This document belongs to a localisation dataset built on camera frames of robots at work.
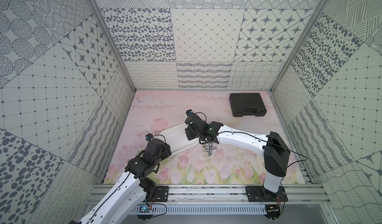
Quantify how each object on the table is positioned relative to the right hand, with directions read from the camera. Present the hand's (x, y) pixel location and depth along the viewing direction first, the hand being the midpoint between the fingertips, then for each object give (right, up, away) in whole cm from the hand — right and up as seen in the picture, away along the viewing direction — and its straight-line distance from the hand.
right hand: (190, 130), depth 84 cm
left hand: (-13, -8, -4) cm, 16 cm away
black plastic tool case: (+42, +15, +26) cm, 51 cm away
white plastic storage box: (-9, -8, +12) cm, 17 cm away
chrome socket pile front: (+12, -12, +6) cm, 17 cm away
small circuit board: (-22, -36, -12) cm, 44 cm away
